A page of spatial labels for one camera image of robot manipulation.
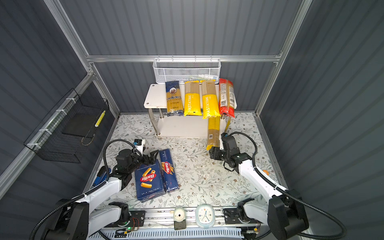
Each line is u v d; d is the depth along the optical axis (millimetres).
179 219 679
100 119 801
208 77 902
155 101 790
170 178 842
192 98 770
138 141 738
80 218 413
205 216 721
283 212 402
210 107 726
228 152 641
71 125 748
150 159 786
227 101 749
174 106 738
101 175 860
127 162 664
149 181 794
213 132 968
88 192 486
